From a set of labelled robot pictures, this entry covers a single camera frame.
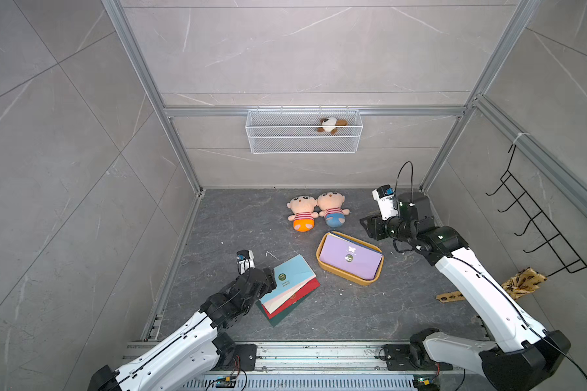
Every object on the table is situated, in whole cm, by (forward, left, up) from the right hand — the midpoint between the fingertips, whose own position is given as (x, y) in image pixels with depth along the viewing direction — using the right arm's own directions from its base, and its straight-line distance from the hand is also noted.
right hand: (369, 217), depth 75 cm
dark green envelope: (-23, +31, -28) cm, 47 cm away
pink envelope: (-16, +34, -25) cm, 45 cm away
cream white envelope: (-18, +33, -27) cm, 46 cm away
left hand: (-10, +33, -15) cm, 38 cm away
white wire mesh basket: (+45, +23, +3) cm, 51 cm away
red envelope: (-10, +17, -27) cm, 34 cm away
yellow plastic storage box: (-9, +6, -22) cm, 24 cm away
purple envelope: (-1, +5, -23) cm, 23 cm away
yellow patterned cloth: (-20, -40, -6) cm, 45 cm away
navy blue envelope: (+4, -1, -22) cm, 23 cm away
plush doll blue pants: (+24, +8, -21) cm, 33 cm away
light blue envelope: (-7, +26, -26) cm, 37 cm away
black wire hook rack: (-18, -44, +6) cm, 48 cm away
